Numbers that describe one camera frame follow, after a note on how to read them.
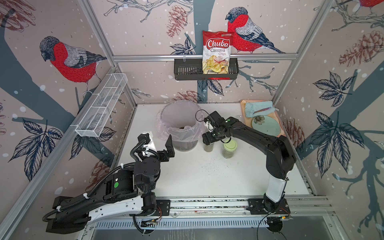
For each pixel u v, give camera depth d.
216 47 0.83
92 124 0.70
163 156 0.52
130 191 0.43
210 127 0.76
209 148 0.93
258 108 1.17
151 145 0.50
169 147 0.53
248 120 1.08
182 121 0.93
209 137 0.79
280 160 0.48
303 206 0.75
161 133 0.78
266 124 1.07
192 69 0.95
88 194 0.43
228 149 0.81
